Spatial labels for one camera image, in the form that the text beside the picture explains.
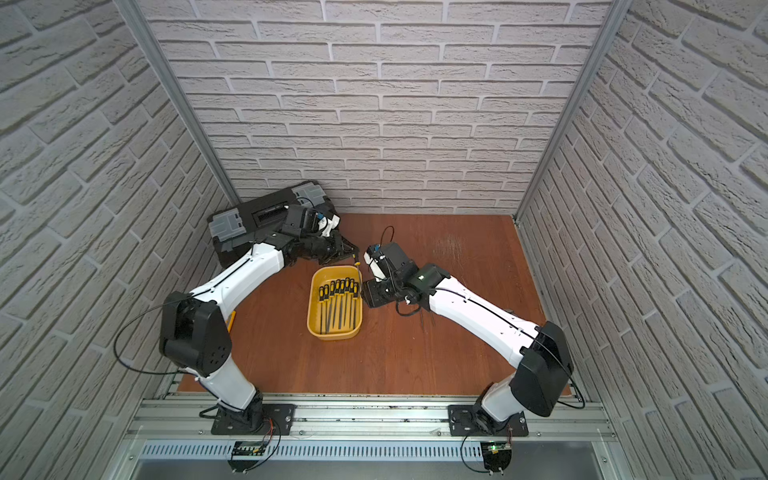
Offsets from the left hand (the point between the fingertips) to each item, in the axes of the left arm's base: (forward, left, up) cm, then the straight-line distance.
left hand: (362, 246), depth 83 cm
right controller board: (-47, -34, -21) cm, 62 cm away
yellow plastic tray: (-8, +9, -21) cm, 25 cm away
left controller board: (-46, +27, -25) cm, 59 cm away
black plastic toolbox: (+11, +41, -5) cm, 42 cm away
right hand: (-13, -4, -3) cm, 14 cm away
